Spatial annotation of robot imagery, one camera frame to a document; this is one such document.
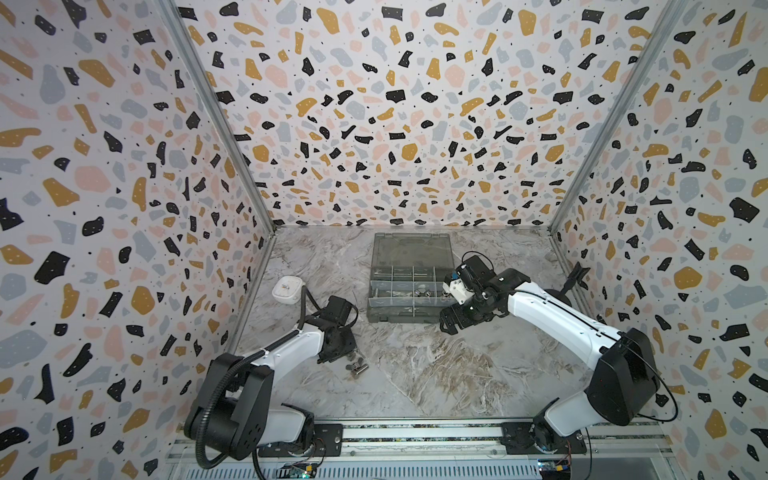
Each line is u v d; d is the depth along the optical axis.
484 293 0.60
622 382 0.43
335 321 0.70
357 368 0.85
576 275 0.84
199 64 0.78
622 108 0.88
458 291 0.77
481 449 0.73
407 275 1.08
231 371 0.42
